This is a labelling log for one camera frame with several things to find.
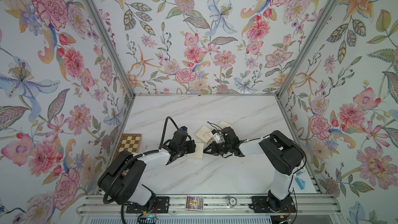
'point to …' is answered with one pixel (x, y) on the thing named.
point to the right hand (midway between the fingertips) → (203, 150)
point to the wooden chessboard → (128, 142)
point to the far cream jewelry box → (223, 124)
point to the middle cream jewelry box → (204, 134)
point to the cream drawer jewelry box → (198, 153)
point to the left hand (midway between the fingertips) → (199, 145)
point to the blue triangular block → (300, 183)
